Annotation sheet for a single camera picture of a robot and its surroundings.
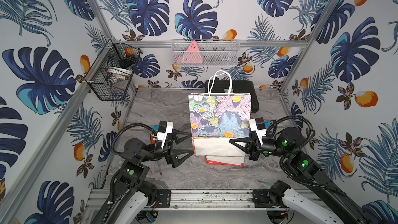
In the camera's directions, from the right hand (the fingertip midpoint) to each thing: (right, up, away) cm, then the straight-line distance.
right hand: (231, 138), depth 57 cm
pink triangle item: (-16, +42, +33) cm, 56 cm away
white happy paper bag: (+6, -17, +26) cm, 32 cm away
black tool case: (+14, +27, +59) cm, 66 cm away
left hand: (-14, -1, -1) cm, 15 cm away
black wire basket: (-60, +28, +26) cm, 71 cm away
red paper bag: (-5, -19, +28) cm, 35 cm away
